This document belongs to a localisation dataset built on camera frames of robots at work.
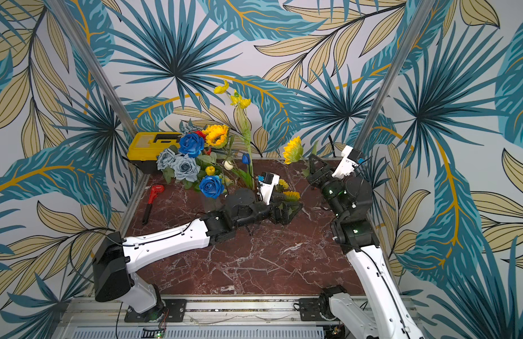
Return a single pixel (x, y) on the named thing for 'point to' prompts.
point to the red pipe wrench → (155, 189)
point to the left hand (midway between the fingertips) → (295, 205)
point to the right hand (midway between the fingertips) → (309, 155)
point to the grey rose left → (165, 158)
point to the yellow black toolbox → (145, 147)
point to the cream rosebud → (227, 165)
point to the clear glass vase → (213, 205)
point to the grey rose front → (185, 167)
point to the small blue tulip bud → (246, 158)
